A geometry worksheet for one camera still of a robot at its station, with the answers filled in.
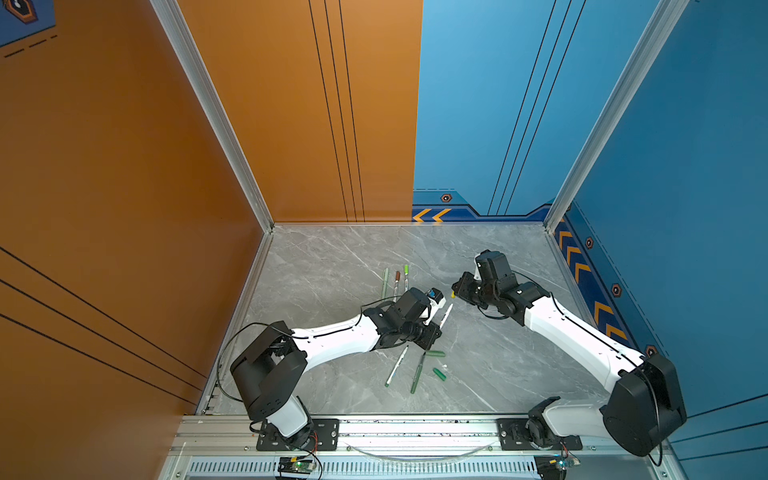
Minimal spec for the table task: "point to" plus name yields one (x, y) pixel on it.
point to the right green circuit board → (554, 466)
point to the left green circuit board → (295, 465)
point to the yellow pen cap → (453, 295)
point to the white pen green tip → (396, 367)
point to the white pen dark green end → (385, 282)
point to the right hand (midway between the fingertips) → (452, 285)
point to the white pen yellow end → (446, 315)
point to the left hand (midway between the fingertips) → (442, 330)
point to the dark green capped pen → (417, 373)
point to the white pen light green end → (406, 272)
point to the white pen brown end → (398, 277)
